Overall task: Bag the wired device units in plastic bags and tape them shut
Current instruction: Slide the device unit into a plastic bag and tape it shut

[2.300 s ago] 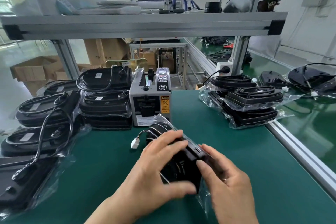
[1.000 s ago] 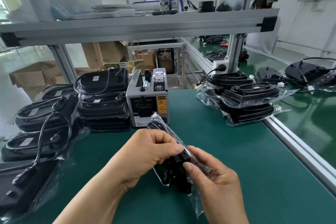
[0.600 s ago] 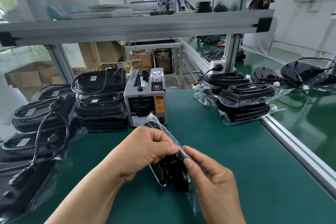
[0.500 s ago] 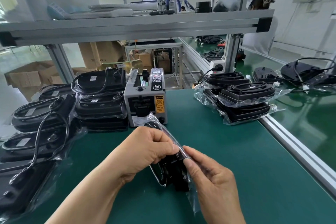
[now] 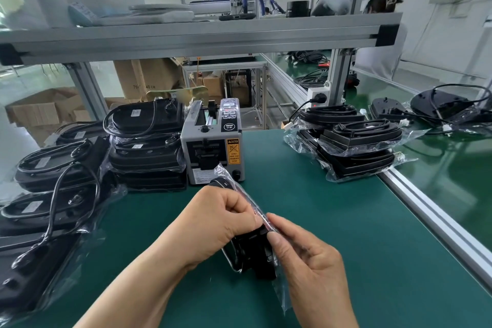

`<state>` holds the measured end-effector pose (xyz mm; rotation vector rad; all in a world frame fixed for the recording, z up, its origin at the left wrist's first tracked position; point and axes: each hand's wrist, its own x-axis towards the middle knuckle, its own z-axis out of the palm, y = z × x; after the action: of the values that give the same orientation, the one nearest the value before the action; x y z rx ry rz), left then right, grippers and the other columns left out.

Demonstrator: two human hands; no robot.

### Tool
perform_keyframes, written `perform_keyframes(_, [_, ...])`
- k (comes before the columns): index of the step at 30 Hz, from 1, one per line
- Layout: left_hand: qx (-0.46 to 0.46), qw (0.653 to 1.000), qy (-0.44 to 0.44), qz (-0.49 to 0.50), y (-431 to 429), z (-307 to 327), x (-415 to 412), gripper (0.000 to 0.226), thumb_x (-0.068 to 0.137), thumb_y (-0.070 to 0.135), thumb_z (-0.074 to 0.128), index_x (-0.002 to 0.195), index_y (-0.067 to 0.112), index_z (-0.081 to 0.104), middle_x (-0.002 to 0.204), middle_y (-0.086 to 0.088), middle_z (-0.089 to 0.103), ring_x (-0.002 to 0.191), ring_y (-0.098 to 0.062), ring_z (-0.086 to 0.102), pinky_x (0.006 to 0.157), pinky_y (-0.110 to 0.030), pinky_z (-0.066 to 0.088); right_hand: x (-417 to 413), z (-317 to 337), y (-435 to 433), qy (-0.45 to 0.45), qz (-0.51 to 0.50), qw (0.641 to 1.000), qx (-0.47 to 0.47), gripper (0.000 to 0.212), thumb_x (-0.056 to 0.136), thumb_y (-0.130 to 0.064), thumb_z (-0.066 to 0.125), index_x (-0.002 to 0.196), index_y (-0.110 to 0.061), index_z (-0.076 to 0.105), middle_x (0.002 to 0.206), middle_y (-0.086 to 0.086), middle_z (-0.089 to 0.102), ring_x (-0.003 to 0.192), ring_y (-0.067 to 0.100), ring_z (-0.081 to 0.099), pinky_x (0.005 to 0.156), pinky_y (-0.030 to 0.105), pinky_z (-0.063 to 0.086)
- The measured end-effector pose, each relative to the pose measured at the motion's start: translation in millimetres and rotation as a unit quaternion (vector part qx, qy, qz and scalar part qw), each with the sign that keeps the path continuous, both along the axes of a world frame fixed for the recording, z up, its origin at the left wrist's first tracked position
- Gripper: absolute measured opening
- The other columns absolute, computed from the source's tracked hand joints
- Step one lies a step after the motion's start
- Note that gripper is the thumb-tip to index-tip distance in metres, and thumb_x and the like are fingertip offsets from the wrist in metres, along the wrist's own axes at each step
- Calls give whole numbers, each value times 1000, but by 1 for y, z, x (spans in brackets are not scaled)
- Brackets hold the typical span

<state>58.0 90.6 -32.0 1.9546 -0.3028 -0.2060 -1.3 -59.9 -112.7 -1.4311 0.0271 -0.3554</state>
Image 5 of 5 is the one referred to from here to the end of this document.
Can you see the person's left hand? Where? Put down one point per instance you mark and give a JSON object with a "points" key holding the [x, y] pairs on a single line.
{"points": [[207, 228]]}

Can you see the person's right hand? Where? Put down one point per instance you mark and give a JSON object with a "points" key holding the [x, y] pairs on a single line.
{"points": [[315, 282]]}

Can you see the group of bagged black lamps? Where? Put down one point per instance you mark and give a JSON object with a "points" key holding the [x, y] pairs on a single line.
{"points": [[350, 143]]}

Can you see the unbagged black lamps with cables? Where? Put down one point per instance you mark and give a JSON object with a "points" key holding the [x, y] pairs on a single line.
{"points": [[442, 105]]}

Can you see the grey tape dispenser machine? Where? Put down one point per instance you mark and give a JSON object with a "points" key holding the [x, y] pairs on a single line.
{"points": [[204, 147]]}

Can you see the small brown cardboard box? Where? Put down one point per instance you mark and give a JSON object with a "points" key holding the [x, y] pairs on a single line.
{"points": [[286, 121]]}

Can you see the white power socket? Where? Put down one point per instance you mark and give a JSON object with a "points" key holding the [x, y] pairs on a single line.
{"points": [[318, 99]]}

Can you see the grey metal shelf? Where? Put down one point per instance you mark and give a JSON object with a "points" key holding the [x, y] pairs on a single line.
{"points": [[200, 36]]}

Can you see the black phone on shelf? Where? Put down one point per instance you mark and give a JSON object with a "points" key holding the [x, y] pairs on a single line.
{"points": [[237, 16]]}

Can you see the white flat scale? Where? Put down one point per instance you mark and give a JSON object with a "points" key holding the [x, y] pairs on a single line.
{"points": [[146, 15]]}

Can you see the black cup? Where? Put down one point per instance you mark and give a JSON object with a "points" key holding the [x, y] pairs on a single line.
{"points": [[298, 9]]}

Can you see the white handset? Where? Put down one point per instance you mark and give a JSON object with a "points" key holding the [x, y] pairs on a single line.
{"points": [[83, 15]]}

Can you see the grey barcode scanner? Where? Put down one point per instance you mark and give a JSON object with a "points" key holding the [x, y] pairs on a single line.
{"points": [[330, 3]]}

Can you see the aluminium table edge rail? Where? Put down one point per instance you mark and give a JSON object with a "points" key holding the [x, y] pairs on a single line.
{"points": [[442, 224]]}

